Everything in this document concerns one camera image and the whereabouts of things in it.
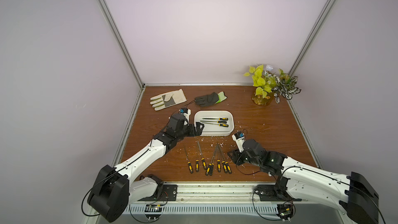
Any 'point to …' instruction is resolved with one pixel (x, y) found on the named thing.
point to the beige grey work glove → (170, 98)
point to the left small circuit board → (153, 208)
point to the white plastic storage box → (216, 122)
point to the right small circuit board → (285, 211)
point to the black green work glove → (211, 99)
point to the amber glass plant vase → (258, 100)
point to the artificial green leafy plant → (279, 84)
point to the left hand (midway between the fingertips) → (199, 125)
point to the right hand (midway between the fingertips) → (229, 150)
